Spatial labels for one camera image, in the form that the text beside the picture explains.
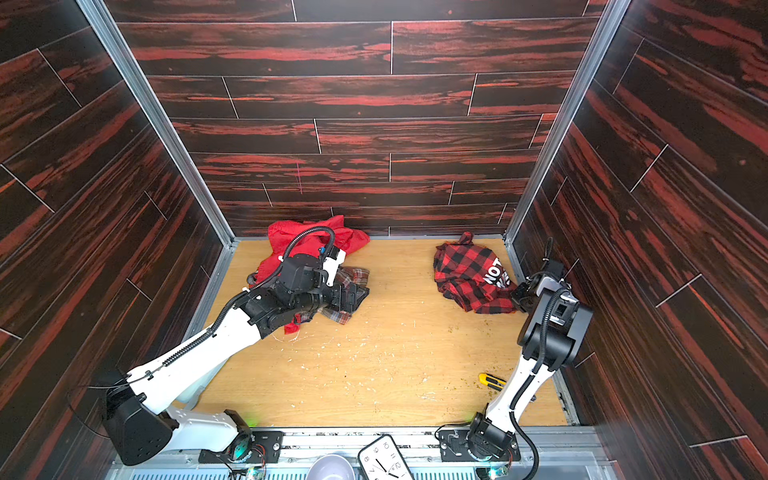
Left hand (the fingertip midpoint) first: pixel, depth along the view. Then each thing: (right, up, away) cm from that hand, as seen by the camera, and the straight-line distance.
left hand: (359, 288), depth 74 cm
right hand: (+54, -7, +25) cm, 60 cm away
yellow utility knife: (+37, -27, +9) cm, 47 cm away
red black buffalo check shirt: (+36, +2, +25) cm, 44 cm away
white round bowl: (-6, -41, -6) cm, 42 cm away
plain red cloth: (-28, +16, +34) cm, 47 cm away
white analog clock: (+6, -41, -4) cm, 41 cm away
